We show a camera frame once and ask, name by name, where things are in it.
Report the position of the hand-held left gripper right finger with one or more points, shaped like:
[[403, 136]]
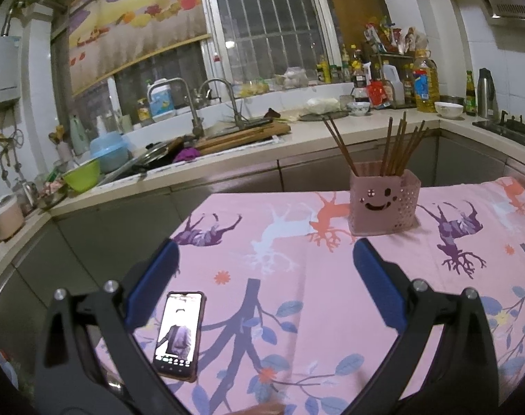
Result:
[[379, 285]]

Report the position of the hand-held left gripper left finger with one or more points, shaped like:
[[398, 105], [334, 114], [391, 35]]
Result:
[[152, 285]]

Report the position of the pink plastic utensil holder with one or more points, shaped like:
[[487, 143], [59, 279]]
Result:
[[375, 212]]

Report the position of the bundle of wooden chopsticks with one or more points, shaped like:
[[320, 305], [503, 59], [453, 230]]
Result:
[[388, 147]]

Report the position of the black smartphone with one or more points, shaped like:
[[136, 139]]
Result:
[[180, 337]]

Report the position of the pink printed tablecloth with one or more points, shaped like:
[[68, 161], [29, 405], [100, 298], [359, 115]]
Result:
[[288, 268]]

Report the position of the green plastic bowl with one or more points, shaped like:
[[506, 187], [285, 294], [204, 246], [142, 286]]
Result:
[[81, 175]]

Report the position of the dark pot with lid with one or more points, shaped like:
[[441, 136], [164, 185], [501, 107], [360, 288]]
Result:
[[156, 153]]

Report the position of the purple cloth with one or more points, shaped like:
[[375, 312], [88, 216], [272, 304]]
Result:
[[186, 154]]

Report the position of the blue plastic basin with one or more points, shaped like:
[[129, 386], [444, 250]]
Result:
[[108, 151]]

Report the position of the pale pink rice cooker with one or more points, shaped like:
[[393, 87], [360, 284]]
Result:
[[5, 218]]

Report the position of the black gas stove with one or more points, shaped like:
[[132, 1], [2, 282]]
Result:
[[509, 129]]

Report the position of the small yellow bottle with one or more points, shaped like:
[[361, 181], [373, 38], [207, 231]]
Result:
[[144, 112]]

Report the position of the wooden cutting board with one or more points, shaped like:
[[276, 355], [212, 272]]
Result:
[[245, 136]]

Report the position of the tall steel faucet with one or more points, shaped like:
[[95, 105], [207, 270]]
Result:
[[195, 114]]

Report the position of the dark round plate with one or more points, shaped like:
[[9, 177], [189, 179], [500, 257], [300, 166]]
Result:
[[323, 116]]

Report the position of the blue patterned white bowl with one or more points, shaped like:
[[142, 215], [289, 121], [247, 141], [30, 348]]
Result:
[[358, 108]]

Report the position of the white detergent jug blue label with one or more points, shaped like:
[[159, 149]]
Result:
[[162, 101]]

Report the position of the white plastic bag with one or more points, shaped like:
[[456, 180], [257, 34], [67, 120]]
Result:
[[323, 104]]

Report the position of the red packet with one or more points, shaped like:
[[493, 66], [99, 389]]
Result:
[[378, 94]]

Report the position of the curved steel faucet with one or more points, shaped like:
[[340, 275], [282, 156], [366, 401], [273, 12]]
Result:
[[235, 110]]

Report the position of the white plastic jug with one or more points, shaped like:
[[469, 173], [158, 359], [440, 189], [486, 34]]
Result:
[[394, 86]]

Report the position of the steel thermos kettle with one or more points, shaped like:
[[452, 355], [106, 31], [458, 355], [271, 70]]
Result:
[[487, 95]]

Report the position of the dark bottle with green label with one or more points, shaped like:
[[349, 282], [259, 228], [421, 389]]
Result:
[[471, 97]]

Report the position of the dark sauce bottle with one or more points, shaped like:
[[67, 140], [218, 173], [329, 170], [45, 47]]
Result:
[[361, 82]]

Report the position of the yellow cooking oil bottle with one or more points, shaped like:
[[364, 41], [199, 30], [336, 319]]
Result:
[[426, 86]]

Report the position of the clear plastic container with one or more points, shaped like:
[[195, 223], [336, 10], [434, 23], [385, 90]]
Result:
[[296, 78]]

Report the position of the wooden rack of seasoning packets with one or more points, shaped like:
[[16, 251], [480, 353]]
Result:
[[394, 39]]

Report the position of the fruit printed window blind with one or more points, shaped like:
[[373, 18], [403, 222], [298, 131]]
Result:
[[137, 26]]

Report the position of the brown cardboard panel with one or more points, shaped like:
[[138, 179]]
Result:
[[353, 13]]

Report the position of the barred window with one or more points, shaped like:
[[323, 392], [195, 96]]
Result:
[[271, 21]]

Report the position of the silver exhaust pipe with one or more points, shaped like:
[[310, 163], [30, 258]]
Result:
[[37, 2]]

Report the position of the white wall water heater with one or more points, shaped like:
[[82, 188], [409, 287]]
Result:
[[2, 73]]

